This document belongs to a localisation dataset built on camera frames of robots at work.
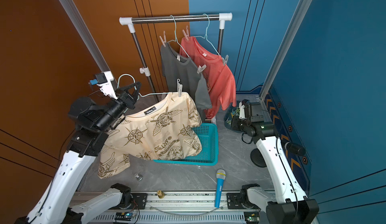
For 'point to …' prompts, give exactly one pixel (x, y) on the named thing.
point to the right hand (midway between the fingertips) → (234, 121)
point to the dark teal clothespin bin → (232, 110)
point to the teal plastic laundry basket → (207, 133)
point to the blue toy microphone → (220, 175)
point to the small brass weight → (161, 194)
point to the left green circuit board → (123, 216)
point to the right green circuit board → (252, 217)
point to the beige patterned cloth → (167, 132)
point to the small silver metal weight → (139, 177)
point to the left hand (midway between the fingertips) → (140, 82)
